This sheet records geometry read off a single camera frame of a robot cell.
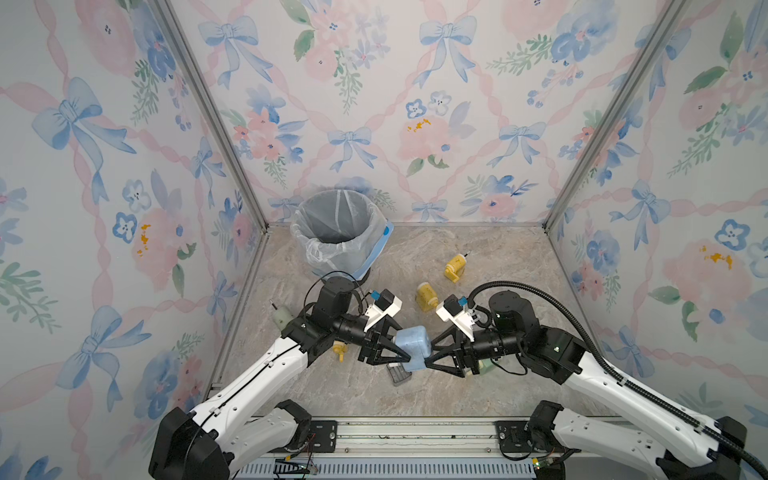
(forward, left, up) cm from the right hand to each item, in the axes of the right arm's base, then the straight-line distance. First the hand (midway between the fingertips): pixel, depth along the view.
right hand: (432, 353), depth 63 cm
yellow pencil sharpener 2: (+35, -12, -17) cm, 41 cm away
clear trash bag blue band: (+45, +26, -9) cm, 53 cm away
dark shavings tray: (+4, +7, -23) cm, 25 cm away
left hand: (+1, +5, 0) cm, 5 cm away
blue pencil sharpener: (0, +4, +6) cm, 7 cm away
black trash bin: (+26, +17, -10) cm, 33 cm away
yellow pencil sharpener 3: (0, +19, +3) cm, 19 cm away
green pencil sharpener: (-4, -10, +4) cm, 11 cm away
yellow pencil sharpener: (+24, -2, -17) cm, 30 cm away
